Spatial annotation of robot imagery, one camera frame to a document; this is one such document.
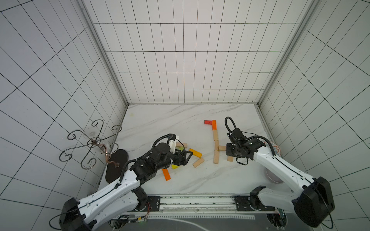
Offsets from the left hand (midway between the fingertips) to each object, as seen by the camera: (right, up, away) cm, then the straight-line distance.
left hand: (184, 155), depth 74 cm
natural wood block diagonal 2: (+8, -9, +15) cm, 19 cm away
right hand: (+27, +1, +10) cm, 29 cm away
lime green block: (-2, -1, +19) cm, 19 cm away
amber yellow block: (+8, -4, +19) cm, 21 cm away
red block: (+19, +15, +34) cm, 42 cm away
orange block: (+22, +14, +33) cm, 42 cm away
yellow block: (-6, -10, +12) cm, 17 cm away
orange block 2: (-11, -14, +10) cm, 20 cm away
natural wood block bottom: (+20, -6, +16) cm, 27 cm away
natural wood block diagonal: (+22, +1, +24) cm, 32 cm away
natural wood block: (+22, +7, +27) cm, 36 cm away
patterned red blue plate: (+59, -1, +16) cm, 61 cm away
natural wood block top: (0, +1, +21) cm, 21 cm away
